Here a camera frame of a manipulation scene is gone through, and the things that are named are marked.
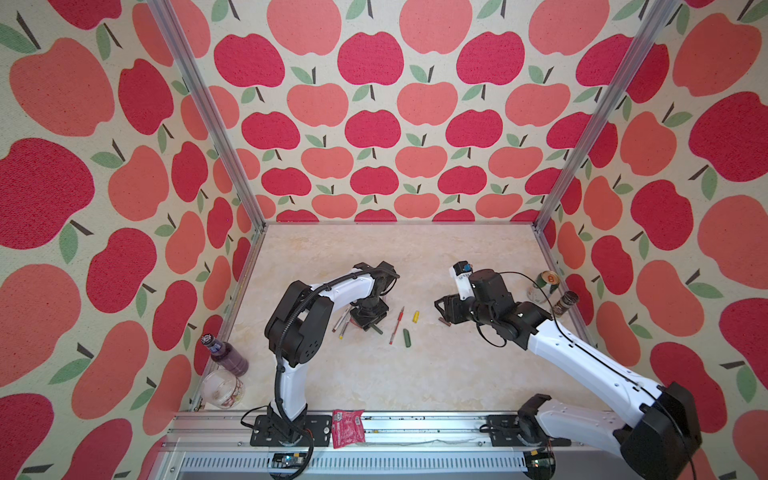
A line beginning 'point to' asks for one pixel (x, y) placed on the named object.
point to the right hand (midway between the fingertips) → (449, 299)
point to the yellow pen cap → (416, 317)
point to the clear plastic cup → (222, 389)
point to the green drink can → (546, 284)
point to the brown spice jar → (568, 299)
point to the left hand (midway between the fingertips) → (383, 326)
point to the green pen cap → (407, 336)
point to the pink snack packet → (348, 427)
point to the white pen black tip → (342, 319)
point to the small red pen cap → (354, 323)
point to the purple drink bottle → (226, 355)
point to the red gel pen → (399, 318)
